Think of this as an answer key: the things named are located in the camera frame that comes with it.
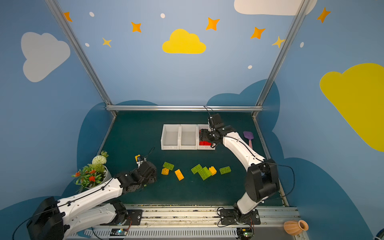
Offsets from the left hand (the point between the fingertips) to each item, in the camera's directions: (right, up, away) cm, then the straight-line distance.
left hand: (154, 175), depth 84 cm
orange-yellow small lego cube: (+5, +1, +5) cm, 7 cm away
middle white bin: (+18, +21, +22) cm, 36 cm away
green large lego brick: (+29, 0, +4) cm, 29 cm away
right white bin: (+29, +14, +16) cm, 36 cm away
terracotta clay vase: (+67, -16, -20) cm, 72 cm away
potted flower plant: (-27, +5, -12) cm, 30 cm away
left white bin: (+5, +21, +23) cm, 32 cm away
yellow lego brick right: (+34, +1, +5) cm, 34 cm away
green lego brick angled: (+24, +2, +7) cm, 25 cm away
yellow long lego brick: (+14, -1, +5) cm, 14 cm away
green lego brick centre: (+7, +4, +9) cm, 11 cm away
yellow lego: (-15, +9, +10) cm, 20 cm away
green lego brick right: (+42, +1, +7) cm, 42 cm away
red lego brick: (+30, +17, +16) cm, 38 cm away
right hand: (+30, +23, +4) cm, 38 cm away
